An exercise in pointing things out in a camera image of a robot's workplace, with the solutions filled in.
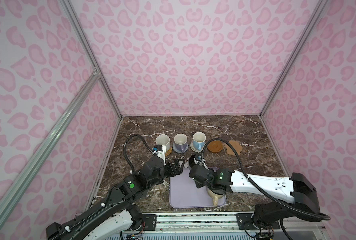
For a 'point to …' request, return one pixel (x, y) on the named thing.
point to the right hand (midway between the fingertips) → (197, 175)
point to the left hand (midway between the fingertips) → (180, 160)
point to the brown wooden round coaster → (215, 146)
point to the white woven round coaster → (194, 149)
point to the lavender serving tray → (184, 193)
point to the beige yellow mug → (215, 196)
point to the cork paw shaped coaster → (237, 147)
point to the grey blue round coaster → (179, 151)
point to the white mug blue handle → (199, 139)
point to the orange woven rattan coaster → (169, 151)
